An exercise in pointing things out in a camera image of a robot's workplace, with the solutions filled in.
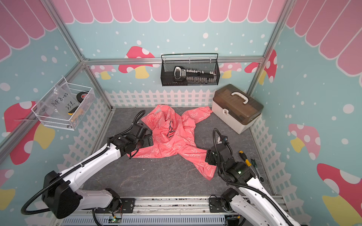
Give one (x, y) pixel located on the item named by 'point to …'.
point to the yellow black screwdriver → (243, 156)
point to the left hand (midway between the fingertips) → (145, 142)
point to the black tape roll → (81, 96)
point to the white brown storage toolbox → (235, 108)
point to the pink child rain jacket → (172, 133)
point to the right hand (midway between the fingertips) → (212, 152)
